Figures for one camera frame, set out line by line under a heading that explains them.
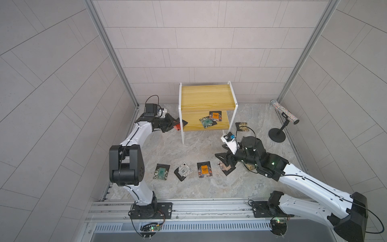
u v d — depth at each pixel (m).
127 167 0.46
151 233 0.65
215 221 0.69
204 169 0.84
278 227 0.69
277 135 0.98
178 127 0.82
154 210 0.65
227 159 0.61
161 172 0.83
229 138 0.60
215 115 0.89
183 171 0.83
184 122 0.87
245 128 1.02
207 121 0.87
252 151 0.51
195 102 0.76
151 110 0.71
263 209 0.69
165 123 0.77
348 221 0.38
